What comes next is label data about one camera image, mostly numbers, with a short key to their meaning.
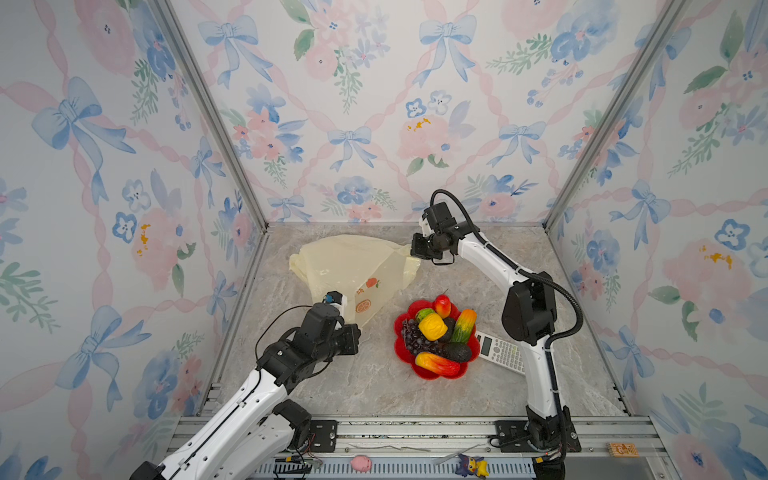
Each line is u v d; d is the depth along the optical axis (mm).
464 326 858
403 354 838
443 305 900
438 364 798
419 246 864
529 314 565
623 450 717
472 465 684
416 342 858
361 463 691
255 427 470
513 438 732
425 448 732
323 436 737
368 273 854
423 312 893
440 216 778
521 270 586
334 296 689
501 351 875
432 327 817
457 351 815
